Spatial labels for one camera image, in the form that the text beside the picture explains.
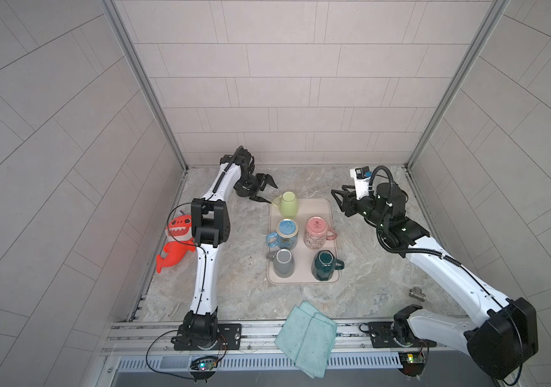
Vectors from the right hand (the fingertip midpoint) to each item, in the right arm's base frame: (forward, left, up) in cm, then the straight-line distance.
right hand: (336, 188), depth 75 cm
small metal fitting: (-25, -25, -26) cm, 44 cm away
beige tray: (-7, +10, -25) cm, 28 cm away
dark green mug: (-18, +5, -16) cm, 24 cm away
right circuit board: (-43, -17, -28) cm, 54 cm away
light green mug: (+8, +16, -18) cm, 25 cm away
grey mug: (-16, +18, -16) cm, 29 cm away
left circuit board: (-41, +41, -22) cm, 62 cm away
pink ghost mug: (-6, +7, -16) cm, 18 cm away
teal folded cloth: (-36, +13, -25) cm, 46 cm away
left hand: (+16, +19, -15) cm, 29 cm away
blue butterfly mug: (-7, +17, -16) cm, 24 cm away
